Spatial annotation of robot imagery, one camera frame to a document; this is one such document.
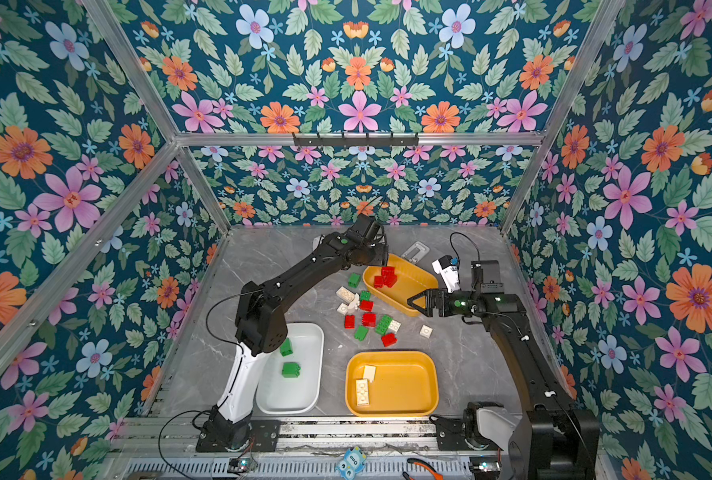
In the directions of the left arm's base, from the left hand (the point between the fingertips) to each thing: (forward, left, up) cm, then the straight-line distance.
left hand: (386, 247), depth 91 cm
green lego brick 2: (-1, +11, -15) cm, 19 cm away
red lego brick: (-2, -1, -15) cm, 15 cm away
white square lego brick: (-18, -1, -17) cm, 25 cm away
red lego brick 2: (0, +3, -17) cm, 17 cm away
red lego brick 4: (-16, +6, -17) cm, 24 cm away
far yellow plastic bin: (-2, -8, -18) cm, 20 cm away
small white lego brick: (-33, +7, -16) cm, 37 cm away
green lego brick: (-30, +30, -17) cm, 45 cm away
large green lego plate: (-19, +2, -16) cm, 25 cm away
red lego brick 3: (-22, 0, -18) cm, 28 cm away
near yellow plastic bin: (-35, -3, -18) cm, 40 cm away
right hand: (-20, -8, +2) cm, 22 cm away
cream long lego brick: (-38, +9, -15) cm, 42 cm away
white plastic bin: (-36, +33, -18) cm, 52 cm away
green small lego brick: (-20, +9, -17) cm, 28 cm away
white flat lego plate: (-21, -11, -16) cm, 29 cm away
